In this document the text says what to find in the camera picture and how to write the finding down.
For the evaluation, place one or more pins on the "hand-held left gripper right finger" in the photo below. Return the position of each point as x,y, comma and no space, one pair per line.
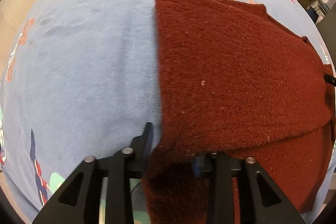
221,169

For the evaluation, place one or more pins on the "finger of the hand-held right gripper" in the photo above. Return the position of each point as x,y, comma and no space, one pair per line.
330,79

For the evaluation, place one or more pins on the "blue printed bed sheet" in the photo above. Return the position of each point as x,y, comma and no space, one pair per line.
92,56

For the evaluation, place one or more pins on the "red knit sweater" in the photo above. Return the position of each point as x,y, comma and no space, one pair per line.
236,69

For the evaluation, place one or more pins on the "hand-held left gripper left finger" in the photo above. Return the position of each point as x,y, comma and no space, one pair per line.
145,142

